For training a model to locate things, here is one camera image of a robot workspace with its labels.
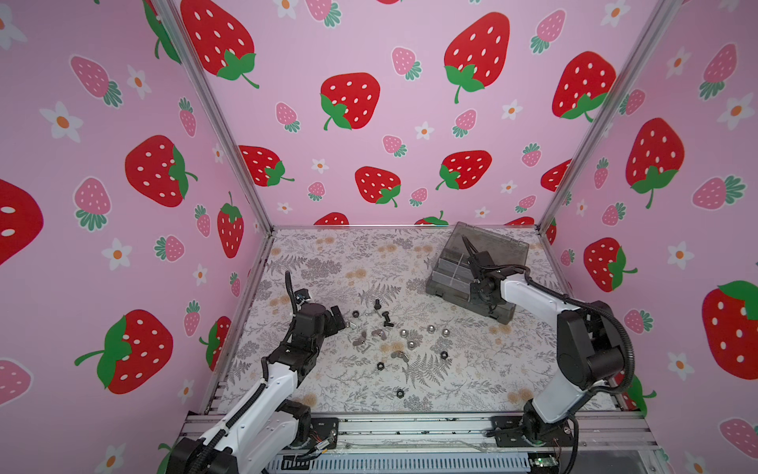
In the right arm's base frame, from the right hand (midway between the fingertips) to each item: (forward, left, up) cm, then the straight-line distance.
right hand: (480, 296), depth 94 cm
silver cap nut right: (-10, +16, -5) cm, 19 cm away
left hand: (-12, +47, +5) cm, 49 cm away
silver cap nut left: (-12, +24, -6) cm, 27 cm away
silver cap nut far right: (-10, +11, -6) cm, 16 cm away
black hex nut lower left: (-22, +31, -6) cm, 38 cm away
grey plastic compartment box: (+8, +9, -2) cm, 12 cm away
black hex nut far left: (-6, +41, -5) cm, 41 cm away
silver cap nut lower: (-16, +22, -6) cm, 27 cm away
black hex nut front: (-30, +24, -5) cm, 39 cm away
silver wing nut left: (-16, +38, -5) cm, 41 cm away
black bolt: (-3, +34, -5) cm, 34 cm away
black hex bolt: (-8, +30, -6) cm, 31 cm away
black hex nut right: (-18, +11, -6) cm, 22 cm away
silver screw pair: (-11, +41, -5) cm, 43 cm away
